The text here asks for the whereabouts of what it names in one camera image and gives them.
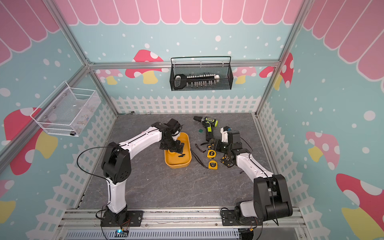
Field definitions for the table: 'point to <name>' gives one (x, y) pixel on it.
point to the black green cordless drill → (209, 123)
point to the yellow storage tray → (172, 159)
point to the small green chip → (200, 130)
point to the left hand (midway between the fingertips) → (174, 151)
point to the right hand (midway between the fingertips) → (212, 143)
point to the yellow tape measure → (211, 154)
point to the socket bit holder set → (181, 80)
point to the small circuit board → (121, 233)
